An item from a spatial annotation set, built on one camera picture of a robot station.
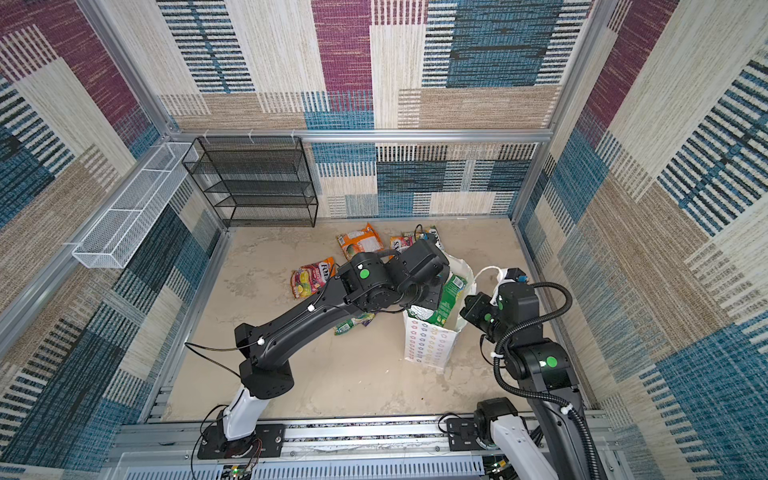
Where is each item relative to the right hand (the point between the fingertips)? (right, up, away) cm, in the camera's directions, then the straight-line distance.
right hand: (464, 303), depth 70 cm
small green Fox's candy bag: (-1, +20, +42) cm, 47 cm away
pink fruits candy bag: (-43, +3, +29) cm, 52 cm away
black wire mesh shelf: (-65, +37, +40) cm, 86 cm away
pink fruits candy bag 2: (-13, +14, +38) cm, 43 cm away
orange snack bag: (-28, +15, +41) cm, 52 cm away
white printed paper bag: (-7, -10, 0) cm, 12 cm away
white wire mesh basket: (-82, +15, +1) cm, 83 cm away
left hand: (-6, +4, -4) cm, 8 cm away
